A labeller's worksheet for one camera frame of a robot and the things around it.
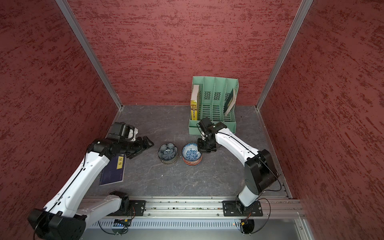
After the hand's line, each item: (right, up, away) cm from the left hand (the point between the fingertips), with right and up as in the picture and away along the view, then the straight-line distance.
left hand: (147, 150), depth 75 cm
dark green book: (+50, +28, +30) cm, 65 cm away
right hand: (+28, -3, +8) cm, 29 cm away
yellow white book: (+24, +26, +13) cm, 38 cm away
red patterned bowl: (+23, -10, +12) cm, 28 cm away
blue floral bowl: (+22, -4, +12) cm, 25 cm away
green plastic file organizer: (+42, +33, +43) cm, 69 cm away
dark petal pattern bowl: (+8, -4, +13) cm, 15 cm away
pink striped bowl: (+9, -9, +10) cm, 16 cm away
